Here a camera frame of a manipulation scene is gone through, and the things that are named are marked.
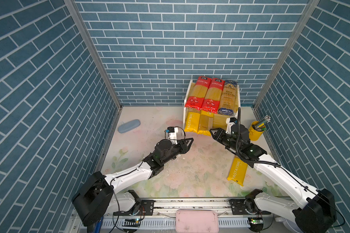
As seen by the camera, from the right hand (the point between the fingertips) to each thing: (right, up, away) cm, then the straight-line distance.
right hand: (209, 129), depth 78 cm
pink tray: (-8, -43, -10) cm, 45 cm away
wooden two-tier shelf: (+9, +5, +12) cm, 16 cm away
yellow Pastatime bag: (-9, +5, +11) cm, 15 cm away
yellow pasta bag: (0, +3, +10) cm, 11 cm away
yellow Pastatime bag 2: (+18, -25, +7) cm, 32 cm away
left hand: (-9, -6, -2) cm, 11 cm away
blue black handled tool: (-54, -44, -12) cm, 71 cm away
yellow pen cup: (+34, -5, +19) cm, 39 cm away
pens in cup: (+37, +1, +17) cm, 40 cm away
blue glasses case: (-54, +1, +28) cm, 61 cm away
